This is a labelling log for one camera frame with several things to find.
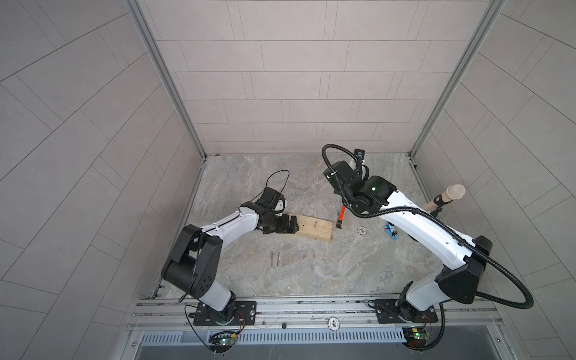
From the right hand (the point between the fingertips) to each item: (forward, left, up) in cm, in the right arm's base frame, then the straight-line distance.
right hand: (344, 179), depth 76 cm
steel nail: (-14, +27, -24) cm, 39 cm away
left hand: (-6, +19, -21) cm, 29 cm away
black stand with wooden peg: (-9, -32, +2) cm, 34 cm away
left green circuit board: (-40, +41, -21) cm, 61 cm away
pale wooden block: (-7, +11, -20) cm, 24 cm away
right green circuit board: (-42, -17, -26) cm, 53 cm away
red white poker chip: (-7, -9, -25) cm, 27 cm away
